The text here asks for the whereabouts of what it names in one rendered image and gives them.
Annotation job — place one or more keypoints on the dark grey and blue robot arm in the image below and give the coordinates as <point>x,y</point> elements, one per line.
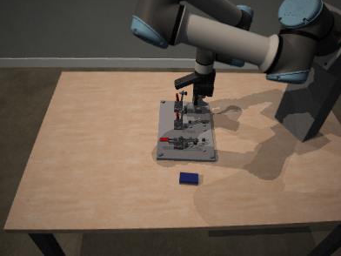
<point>287,56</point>

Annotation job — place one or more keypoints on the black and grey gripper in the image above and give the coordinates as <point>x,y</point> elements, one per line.
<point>205,87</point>

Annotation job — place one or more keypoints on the toggle clamp with red handle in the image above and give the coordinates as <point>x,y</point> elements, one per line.
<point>179,126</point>
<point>179,144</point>

